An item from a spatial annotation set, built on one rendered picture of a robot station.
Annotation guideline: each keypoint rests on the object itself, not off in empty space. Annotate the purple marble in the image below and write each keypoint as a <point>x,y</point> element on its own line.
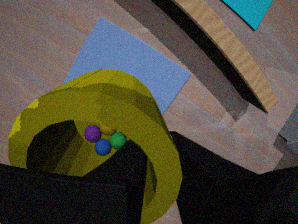
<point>92,133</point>

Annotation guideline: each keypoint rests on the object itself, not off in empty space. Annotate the blue marble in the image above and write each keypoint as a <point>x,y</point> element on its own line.
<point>102,147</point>

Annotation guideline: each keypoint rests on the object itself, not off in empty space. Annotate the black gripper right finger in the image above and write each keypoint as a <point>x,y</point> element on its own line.
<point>215,191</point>

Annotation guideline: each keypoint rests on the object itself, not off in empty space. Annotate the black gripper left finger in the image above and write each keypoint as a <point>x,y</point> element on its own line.
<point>112,193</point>

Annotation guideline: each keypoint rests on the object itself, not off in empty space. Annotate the green marble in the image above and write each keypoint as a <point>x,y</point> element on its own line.
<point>117,140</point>

